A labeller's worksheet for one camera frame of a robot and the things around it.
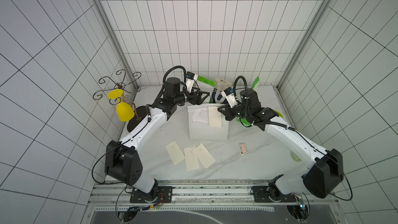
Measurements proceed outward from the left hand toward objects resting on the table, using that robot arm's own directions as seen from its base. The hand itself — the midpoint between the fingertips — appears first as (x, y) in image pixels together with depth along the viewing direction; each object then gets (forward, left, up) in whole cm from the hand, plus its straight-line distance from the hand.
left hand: (202, 94), depth 77 cm
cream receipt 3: (-23, +5, -28) cm, 37 cm away
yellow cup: (-6, +41, -8) cm, 42 cm away
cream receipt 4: (-21, -2, -29) cm, 36 cm away
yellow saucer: (-2, +43, +2) cm, 43 cm away
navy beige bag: (+14, -11, -7) cm, 20 cm away
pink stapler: (-18, -23, -26) cm, 39 cm away
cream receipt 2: (-20, +15, -28) cm, 37 cm away
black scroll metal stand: (+5, +42, +2) cm, 43 cm away
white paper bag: (-10, +1, -18) cm, 21 cm away
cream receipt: (-7, -7, -10) cm, 14 cm away
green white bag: (+13, -2, -6) cm, 15 cm away
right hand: (-3, -9, -5) cm, 11 cm away
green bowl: (+7, -53, -27) cm, 60 cm away
